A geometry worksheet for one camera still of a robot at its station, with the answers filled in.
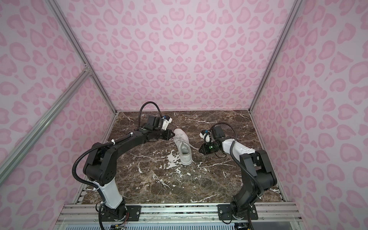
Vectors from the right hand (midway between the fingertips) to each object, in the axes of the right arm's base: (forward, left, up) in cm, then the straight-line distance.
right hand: (202, 149), depth 90 cm
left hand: (+8, +17, +6) cm, 20 cm away
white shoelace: (+1, +6, 0) cm, 6 cm away
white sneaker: (+3, +12, +3) cm, 13 cm away
